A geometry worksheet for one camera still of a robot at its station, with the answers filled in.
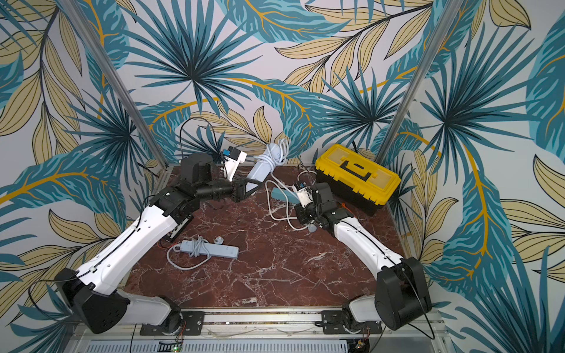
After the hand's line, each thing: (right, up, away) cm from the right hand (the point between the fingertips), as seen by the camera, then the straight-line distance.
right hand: (298, 205), depth 85 cm
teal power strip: (-8, +4, +16) cm, 18 cm away
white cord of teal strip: (+2, +12, +27) cm, 29 cm away
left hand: (-13, +7, -19) cm, 24 cm away
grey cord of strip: (-38, -15, -2) cm, 41 cm away
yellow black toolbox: (+26, +10, +7) cm, 28 cm away
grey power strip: (-33, -18, +2) cm, 37 cm away
